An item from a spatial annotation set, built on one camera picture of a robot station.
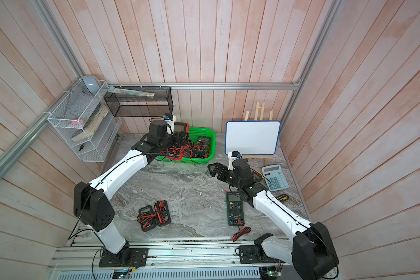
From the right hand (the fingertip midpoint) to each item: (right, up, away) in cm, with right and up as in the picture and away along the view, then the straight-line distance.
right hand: (213, 167), depth 82 cm
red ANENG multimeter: (-16, +20, 0) cm, 26 cm away
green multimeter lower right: (+11, -21, +3) cm, 24 cm away
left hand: (-16, +16, +3) cm, 22 cm away
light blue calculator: (+36, -6, +15) cm, 40 cm away
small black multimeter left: (-32, -24, -2) cm, 40 cm away
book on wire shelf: (-57, +21, -2) cm, 61 cm away
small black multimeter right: (-25, -22, +1) cm, 34 cm away
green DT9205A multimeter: (-6, +10, +18) cm, 21 cm away
